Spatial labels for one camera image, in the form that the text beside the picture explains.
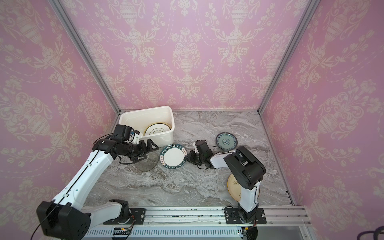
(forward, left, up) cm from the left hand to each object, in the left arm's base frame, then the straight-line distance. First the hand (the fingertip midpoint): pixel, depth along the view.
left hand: (153, 152), depth 76 cm
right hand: (+6, -15, -18) cm, 24 cm away
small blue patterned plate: (+20, -43, -19) cm, 51 cm away
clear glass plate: (+3, +7, -19) cm, 21 cm away
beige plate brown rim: (-12, -43, -18) cm, 48 cm away
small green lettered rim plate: (+8, -7, -19) cm, 21 cm away
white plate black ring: (+28, +7, -16) cm, 33 cm away
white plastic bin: (+27, +16, -6) cm, 32 cm away
